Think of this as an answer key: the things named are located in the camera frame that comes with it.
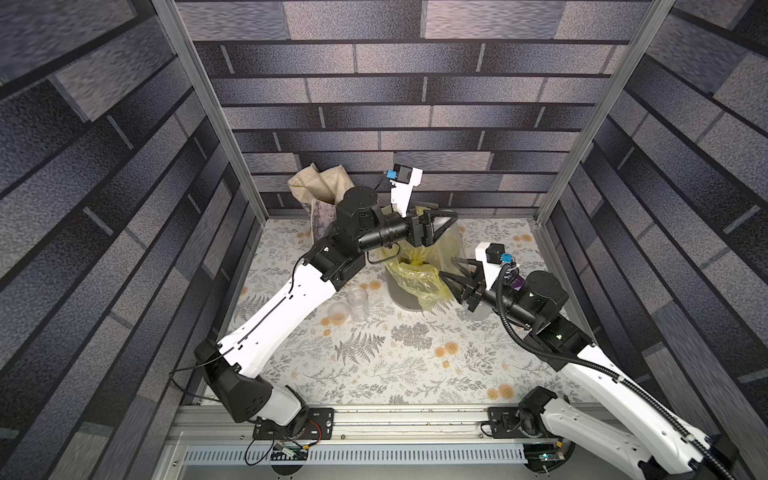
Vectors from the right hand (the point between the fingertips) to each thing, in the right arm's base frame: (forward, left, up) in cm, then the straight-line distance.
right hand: (444, 264), depth 65 cm
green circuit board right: (-31, -25, -35) cm, 53 cm away
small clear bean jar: (+7, +23, -29) cm, 37 cm away
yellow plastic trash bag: (+2, +5, -7) cm, 9 cm away
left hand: (+3, +1, +13) cm, 14 cm away
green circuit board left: (-32, +38, -34) cm, 60 cm away
